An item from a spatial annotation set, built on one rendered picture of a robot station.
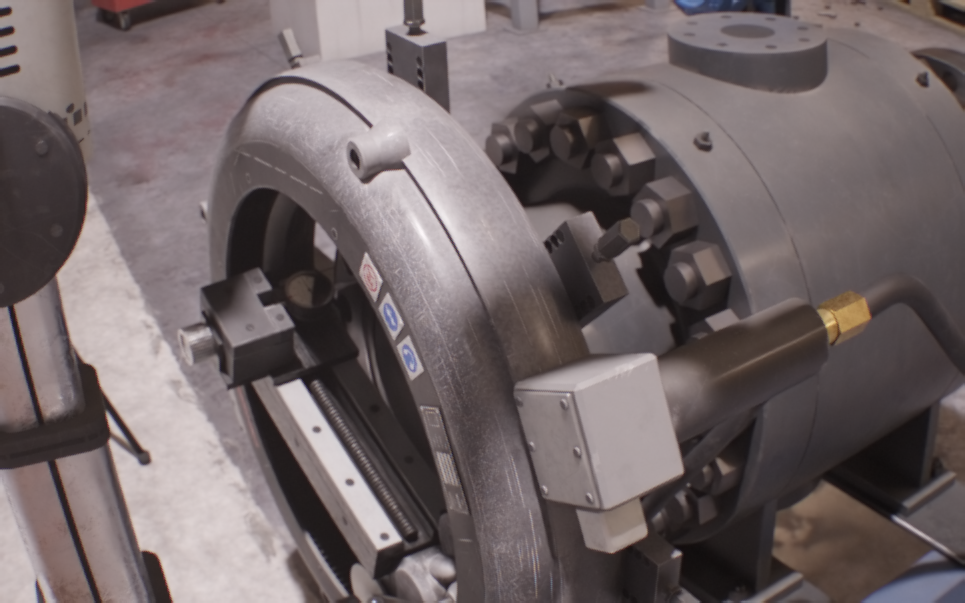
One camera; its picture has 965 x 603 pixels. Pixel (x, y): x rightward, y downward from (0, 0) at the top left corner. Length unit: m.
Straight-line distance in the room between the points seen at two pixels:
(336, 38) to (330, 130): 3.98
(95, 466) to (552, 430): 0.36
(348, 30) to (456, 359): 4.15
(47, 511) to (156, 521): 1.38
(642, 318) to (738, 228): 0.15
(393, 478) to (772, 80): 0.63
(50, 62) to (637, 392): 0.51
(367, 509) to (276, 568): 0.86
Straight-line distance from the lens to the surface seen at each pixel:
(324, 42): 5.15
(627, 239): 1.02
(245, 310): 1.41
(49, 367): 0.95
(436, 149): 1.13
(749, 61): 1.48
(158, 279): 3.37
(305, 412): 1.42
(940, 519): 1.80
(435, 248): 1.08
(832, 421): 1.46
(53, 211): 0.84
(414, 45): 1.24
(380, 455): 1.41
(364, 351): 1.56
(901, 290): 1.25
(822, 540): 2.17
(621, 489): 0.99
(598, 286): 1.07
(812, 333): 1.13
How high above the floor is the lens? 1.31
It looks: 26 degrees down
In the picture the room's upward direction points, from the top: 6 degrees counter-clockwise
